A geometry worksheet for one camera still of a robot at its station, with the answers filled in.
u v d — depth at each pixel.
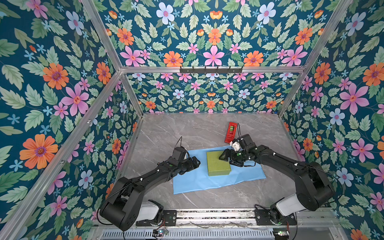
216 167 0.84
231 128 1.01
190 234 0.77
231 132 1.02
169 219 0.74
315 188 0.44
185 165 0.78
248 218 0.75
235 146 0.83
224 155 0.79
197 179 0.87
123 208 0.42
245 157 0.68
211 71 0.93
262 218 0.73
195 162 0.80
